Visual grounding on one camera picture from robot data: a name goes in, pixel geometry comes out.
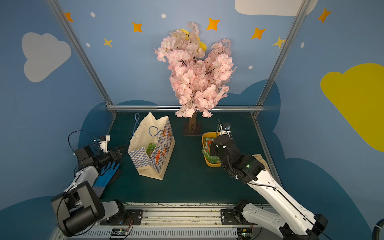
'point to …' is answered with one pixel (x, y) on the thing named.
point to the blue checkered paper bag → (159, 132)
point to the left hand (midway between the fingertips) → (126, 146)
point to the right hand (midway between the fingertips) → (217, 138)
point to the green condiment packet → (206, 150)
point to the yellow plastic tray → (210, 135)
